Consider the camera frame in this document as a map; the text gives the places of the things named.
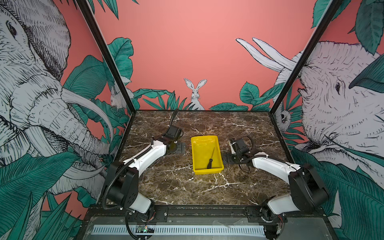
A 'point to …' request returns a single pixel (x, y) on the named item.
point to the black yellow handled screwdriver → (209, 165)
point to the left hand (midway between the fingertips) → (176, 145)
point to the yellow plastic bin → (204, 148)
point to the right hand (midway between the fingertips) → (226, 156)
